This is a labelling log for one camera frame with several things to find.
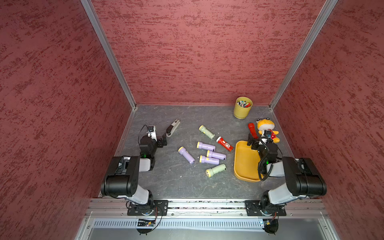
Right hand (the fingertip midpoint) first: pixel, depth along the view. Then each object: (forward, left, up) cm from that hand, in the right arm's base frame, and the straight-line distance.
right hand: (256, 135), depth 92 cm
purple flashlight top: (-3, +34, -5) cm, 35 cm away
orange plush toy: (+12, -12, -4) cm, 17 cm away
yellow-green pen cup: (+22, +4, +4) cm, 23 cm away
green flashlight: (+10, +33, -5) cm, 35 cm away
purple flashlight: (-6, +47, -5) cm, 48 cm away
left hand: (+2, +62, 0) cm, 62 cm away
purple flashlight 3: (-13, +34, -5) cm, 36 cm away
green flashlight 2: (-21, +31, -5) cm, 37 cm away
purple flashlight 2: (-9, +30, -4) cm, 31 cm away
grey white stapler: (+9, +55, -3) cm, 56 cm away
